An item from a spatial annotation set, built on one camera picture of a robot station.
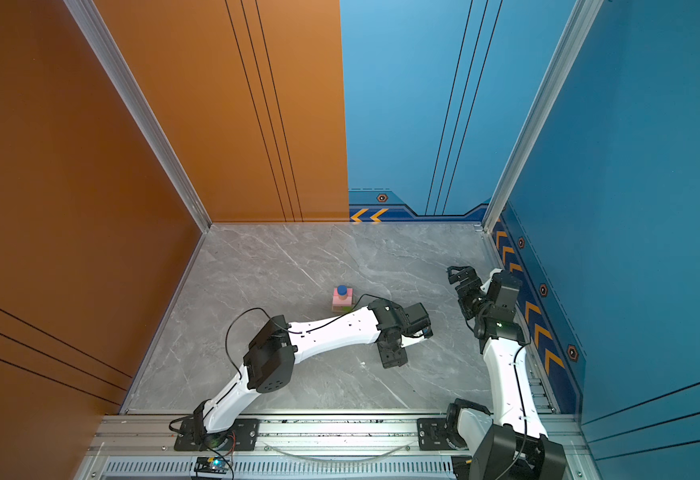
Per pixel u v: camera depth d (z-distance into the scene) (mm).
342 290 901
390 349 733
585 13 696
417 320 667
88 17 696
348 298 916
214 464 708
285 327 528
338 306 923
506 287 590
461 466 697
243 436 737
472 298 704
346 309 929
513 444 384
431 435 724
